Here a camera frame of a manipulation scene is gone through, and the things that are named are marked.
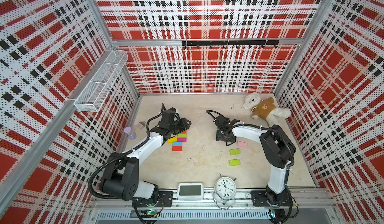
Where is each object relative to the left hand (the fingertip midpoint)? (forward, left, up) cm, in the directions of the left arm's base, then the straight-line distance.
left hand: (190, 123), depth 88 cm
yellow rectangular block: (-13, +9, +4) cm, 16 cm away
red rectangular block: (-9, +3, +5) cm, 10 cm away
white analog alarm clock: (-34, -18, -9) cm, 40 cm away
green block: (-2, +6, -12) cm, 13 cm away
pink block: (-8, -33, -13) cm, 36 cm away
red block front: (-9, +9, -14) cm, 19 cm away
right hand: (-3, -22, -12) cm, 25 cm away
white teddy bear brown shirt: (+15, -50, -6) cm, 53 cm away
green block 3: (-19, -26, -14) cm, 35 cm away
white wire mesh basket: (+15, +61, +9) cm, 63 cm away
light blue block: (-7, +9, -13) cm, 17 cm away
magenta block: (-4, +6, -13) cm, 15 cm away
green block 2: (-13, -26, -12) cm, 32 cm away
